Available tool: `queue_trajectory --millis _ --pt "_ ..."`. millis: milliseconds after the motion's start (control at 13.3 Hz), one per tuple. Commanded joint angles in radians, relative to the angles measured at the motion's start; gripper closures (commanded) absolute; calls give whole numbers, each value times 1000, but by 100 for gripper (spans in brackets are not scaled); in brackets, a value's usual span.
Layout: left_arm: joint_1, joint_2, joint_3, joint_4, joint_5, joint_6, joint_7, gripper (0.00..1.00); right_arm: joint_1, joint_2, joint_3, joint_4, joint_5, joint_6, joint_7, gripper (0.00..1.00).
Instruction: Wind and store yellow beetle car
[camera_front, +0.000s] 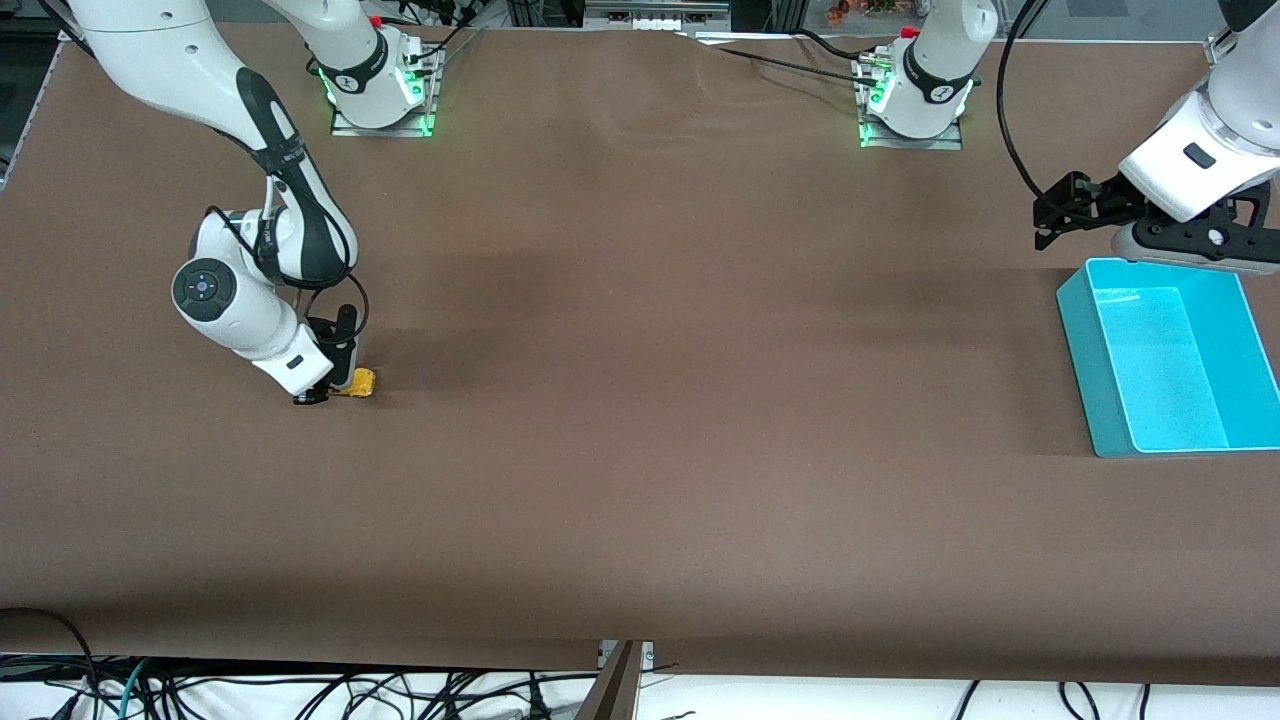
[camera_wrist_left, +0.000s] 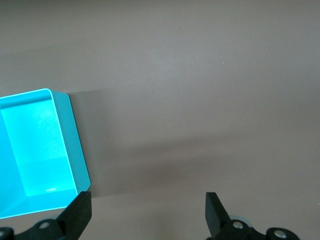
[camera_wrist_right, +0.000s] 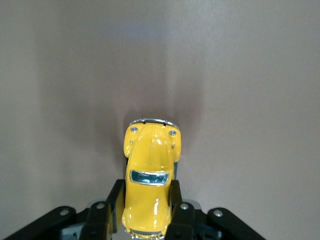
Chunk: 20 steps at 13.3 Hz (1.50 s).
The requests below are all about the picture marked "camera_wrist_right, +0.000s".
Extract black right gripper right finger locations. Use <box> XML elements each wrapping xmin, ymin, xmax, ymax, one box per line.
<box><xmin>165</xmin><ymin>179</ymin><xmax>266</xmax><ymax>240</ymax></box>

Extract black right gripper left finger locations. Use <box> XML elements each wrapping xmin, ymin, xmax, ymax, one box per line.
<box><xmin>4</xmin><ymin>178</ymin><xmax>126</xmax><ymax>240</ymax></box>

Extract yellow toy beetle car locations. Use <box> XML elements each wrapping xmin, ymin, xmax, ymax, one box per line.
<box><xmin>121</xmin><ymin>117</ymin><xmax>184</xmax><ymax>240</ymax></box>

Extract brown table cover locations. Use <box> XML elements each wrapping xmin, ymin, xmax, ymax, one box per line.
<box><xmin>0</xmin><ymin>0</ymin><xmax>320</xmax><ymax>240</ymax></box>

